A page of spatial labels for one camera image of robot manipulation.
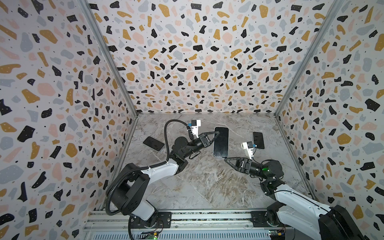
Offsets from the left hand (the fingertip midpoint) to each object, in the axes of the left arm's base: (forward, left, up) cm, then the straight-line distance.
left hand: (220, 133), depth 68 cm
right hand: (-11, -2, -6) cm, 13 cm away
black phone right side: (+18, -32, -33) cm, 49 cm away
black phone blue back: (-2, -1, -6) cm, 6 cm away
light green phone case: (0, -4, -5) cm, 7 cm away
